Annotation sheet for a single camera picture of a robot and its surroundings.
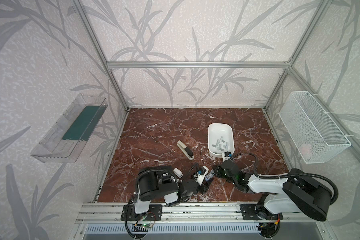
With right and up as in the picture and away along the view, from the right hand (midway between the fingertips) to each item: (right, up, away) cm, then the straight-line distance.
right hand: (212, 163), depth 89 cm
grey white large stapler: (-16, +7, +3) cm, 18 cm away
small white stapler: (-20, -4, -5) cm, 21 cm away
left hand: (-1, -4, -6) cm, 7 cm away
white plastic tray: (+5, +18, +16) cm, 25 cm away
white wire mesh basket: (+40, +19, -26) cm, 52 cm away
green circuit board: (-34, -24, -19) cm, 46 cm away
